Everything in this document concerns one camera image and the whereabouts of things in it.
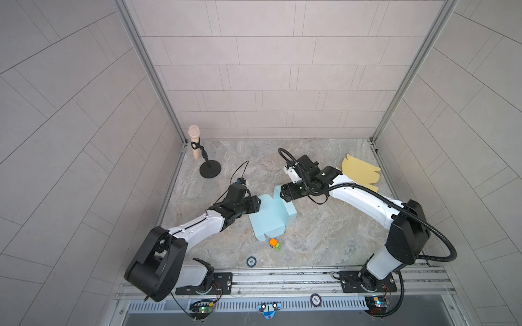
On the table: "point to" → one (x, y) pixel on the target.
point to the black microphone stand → (209, 169)
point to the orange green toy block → (273, 243)
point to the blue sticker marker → (269, 310)
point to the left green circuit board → (201, 308)
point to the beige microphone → (194, 132)
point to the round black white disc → (315, 300)
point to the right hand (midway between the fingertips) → (285, 194)
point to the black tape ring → (251, 261)
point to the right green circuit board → (376, 305)
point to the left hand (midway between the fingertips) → (261, 200)
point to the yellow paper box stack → (360, 173)
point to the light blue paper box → (274, 214)
